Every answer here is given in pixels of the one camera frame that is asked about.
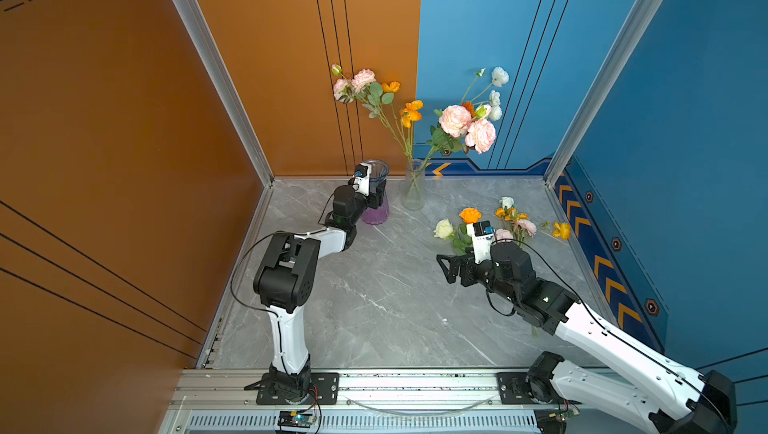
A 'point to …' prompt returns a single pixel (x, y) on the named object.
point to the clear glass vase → (414, 185)
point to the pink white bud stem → (520, 222)
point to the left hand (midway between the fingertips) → (377, 174)
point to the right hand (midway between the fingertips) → (448, 255)
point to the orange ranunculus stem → (468, 215)
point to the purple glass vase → (379, 171)
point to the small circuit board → (292, 418)
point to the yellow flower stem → (560, 229)
